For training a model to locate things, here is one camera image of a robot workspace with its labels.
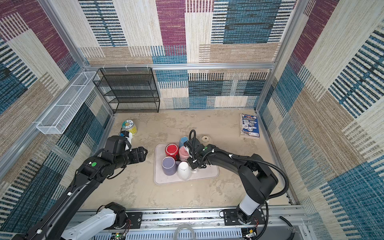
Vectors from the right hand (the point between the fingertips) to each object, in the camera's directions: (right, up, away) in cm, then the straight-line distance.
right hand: (195, 162), depth 88 cm
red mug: (-14, +7, +2) cm, 15 cm away
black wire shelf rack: (-47, +47, +21) cm, 70 cm away
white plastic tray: (-23, +3, +8) cm, 24 cm away
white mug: (-6, -2, -9) cm, 11 cm away
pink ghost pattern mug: (-6, +6, -5) cm, 10 cm away
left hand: (-26, +10, -14) cm, 31 cm away
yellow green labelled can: (-44, +22, +14) cm, 51 cm away
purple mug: (-14, 0, -5) cm, 15 cm away
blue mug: (-8, +13, +1) cm, 15 cm away
